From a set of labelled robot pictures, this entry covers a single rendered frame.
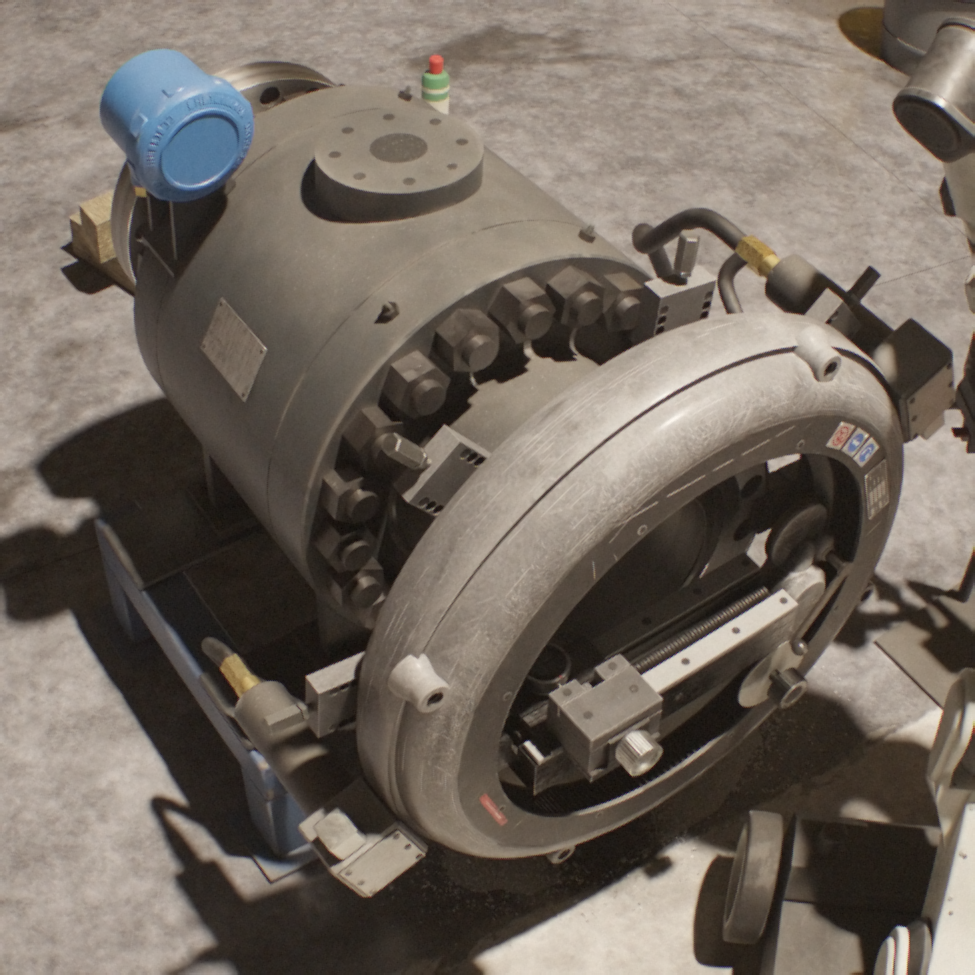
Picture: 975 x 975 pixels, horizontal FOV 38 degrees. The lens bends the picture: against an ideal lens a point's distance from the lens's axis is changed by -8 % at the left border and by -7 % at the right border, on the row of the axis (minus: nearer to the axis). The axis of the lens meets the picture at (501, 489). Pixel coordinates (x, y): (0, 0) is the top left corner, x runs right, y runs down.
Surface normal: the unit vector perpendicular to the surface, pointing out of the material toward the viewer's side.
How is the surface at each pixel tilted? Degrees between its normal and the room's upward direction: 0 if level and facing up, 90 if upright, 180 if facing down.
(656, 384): 10
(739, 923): 73
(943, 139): 118
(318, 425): 57
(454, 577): 51
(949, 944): 29
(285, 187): 23
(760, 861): 19
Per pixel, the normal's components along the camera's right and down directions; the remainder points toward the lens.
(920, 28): -0.55, 0.63
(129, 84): -0.42, -0.37
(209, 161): 0.58, 0.59
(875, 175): 0.04, -0.71
